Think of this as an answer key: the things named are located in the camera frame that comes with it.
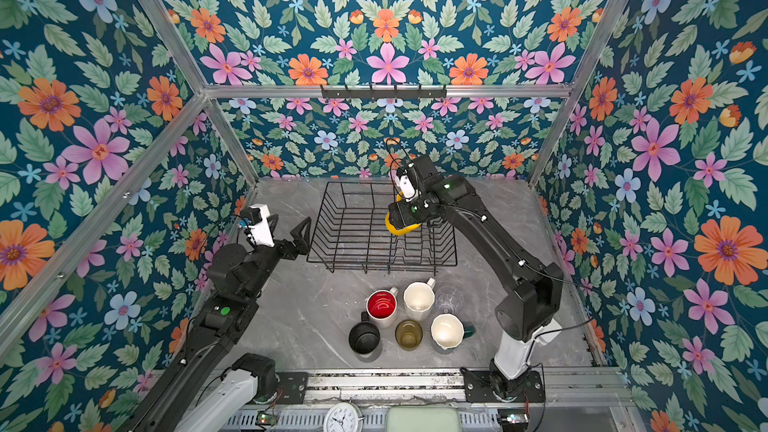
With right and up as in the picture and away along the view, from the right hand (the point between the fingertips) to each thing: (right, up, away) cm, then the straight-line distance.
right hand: (404, 211), depth 79 cm
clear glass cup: (+12, -24, +2) cm, 27 cm away
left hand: (-25, 0, -11) cm, 28 cm away
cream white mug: (+4, -25, +6) cm, 26 cm away
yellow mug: (-2, -4, -8) cm, 9 cm away
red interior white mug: (-7, -28, +7) cm, 30 cm away
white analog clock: (-14, -47, -12) cm, 50 cm away
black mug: (-11, -34, +1) cm, 36 cm away
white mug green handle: (+12, -33, +3) cm, 36 cm away
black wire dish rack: (-19, -8, +23) cm, 31 cm away
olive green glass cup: (+1, -34, +3) cm, 34 cm away
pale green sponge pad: (+4, -49, -10) cm, 50 cm away
